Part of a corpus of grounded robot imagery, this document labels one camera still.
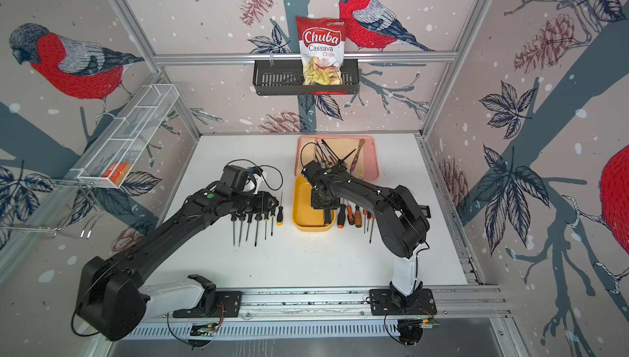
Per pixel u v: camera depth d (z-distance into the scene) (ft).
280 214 3.03
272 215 3.03
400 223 1.60
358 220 2.95
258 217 3.00
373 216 3.03
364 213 3.03
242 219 3.03
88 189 1.96
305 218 2.97
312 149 3.77
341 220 2.94
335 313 2.39
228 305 2.40
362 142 3.86
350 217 2.95
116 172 2.15
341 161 3.61
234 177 2.07
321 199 2.50
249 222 2.98
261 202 2.33
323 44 2.69
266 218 3.02
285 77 3.11
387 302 2.40
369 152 3.75
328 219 2.95
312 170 2.40
